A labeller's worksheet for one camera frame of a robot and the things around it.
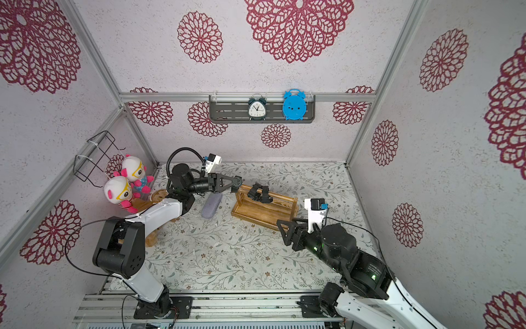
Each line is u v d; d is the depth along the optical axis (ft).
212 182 2.30
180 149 2.20
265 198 2.54
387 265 1.43
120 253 1.53
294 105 2.95
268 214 3.27
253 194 2.56
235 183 2.49
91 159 2.46
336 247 1.37
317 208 1.69
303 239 1.72
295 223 2.04
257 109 2.95
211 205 3.26
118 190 2.77
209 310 2.45
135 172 3.07
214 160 2.45
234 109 3.11
